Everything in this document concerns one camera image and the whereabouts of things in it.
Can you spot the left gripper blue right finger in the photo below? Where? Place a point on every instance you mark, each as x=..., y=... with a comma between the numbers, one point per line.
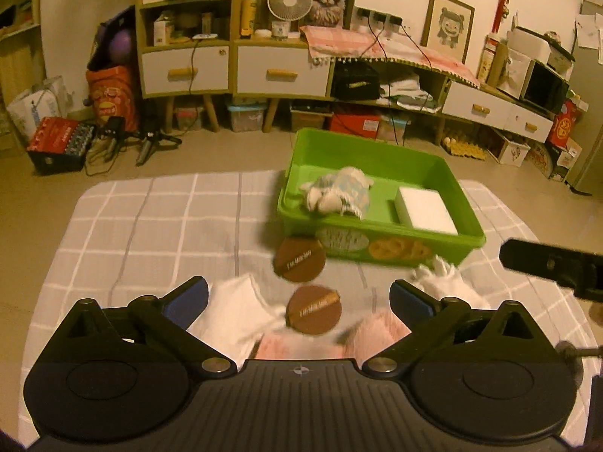
x=411, y=305

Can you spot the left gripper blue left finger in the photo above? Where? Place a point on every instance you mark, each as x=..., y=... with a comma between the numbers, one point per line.
x=184, y=304

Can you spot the white towel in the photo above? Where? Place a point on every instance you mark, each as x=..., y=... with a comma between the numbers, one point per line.
x=236, y=318

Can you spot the white foam sponge block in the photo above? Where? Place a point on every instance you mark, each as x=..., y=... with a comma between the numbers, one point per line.
x=424, y=209

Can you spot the white blue patterned cloth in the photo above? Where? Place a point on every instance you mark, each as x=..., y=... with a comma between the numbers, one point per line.
x=343, y=192

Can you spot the crumpled white cloth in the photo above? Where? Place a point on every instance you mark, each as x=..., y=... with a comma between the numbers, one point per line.
x=443, y=279

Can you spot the pink fluffy sock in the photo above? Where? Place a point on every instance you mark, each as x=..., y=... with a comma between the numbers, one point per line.
x=360, y=342

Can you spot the grey checked tablecloth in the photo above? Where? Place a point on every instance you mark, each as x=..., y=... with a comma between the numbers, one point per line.
x=132, y=238

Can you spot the grey refrigerator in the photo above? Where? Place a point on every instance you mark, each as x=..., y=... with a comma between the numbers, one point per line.
x=586, y=81

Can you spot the egg carton on floor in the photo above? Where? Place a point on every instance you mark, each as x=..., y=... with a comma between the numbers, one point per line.
x=460, y=148

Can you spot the black tripod on floor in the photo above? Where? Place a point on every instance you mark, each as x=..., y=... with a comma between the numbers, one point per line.
x=116, y=138

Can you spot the red storage box under sideboard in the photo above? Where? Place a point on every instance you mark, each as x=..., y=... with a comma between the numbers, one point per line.
x=355, y=124

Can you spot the microwave oven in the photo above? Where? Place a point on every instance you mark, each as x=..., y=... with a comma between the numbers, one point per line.
x=532, y=82

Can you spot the red black box on floor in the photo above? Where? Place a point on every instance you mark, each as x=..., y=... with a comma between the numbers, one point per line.
x=60, y=145

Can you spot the orange snack bag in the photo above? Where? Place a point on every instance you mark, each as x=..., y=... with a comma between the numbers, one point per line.
x=114, y=92

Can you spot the black box on shelf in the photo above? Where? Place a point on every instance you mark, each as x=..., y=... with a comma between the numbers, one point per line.
x=355, y=81

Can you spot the white paper bag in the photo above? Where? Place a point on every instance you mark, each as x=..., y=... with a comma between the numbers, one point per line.
x=49, y=100

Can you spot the wooden sideboard with white drawers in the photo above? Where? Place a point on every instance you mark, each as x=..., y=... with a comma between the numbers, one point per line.
x=303, y=68

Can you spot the purple ball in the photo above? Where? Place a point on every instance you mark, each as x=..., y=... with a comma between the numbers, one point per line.
x=121, y=47

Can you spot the pink table runner cloth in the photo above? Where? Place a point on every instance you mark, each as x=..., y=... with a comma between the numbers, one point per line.
x=334, y=43

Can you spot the framed cartoon girl picture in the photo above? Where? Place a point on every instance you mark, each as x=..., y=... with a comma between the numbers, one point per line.
x=448, y=27

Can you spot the wooden bookshelf left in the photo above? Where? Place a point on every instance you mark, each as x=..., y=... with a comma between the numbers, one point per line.
x=22, y=61

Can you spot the framed cat picture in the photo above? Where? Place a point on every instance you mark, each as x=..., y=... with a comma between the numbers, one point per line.
x=330, y=13

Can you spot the small white desk fan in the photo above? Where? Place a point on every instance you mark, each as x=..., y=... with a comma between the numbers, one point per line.
x=284, y=12

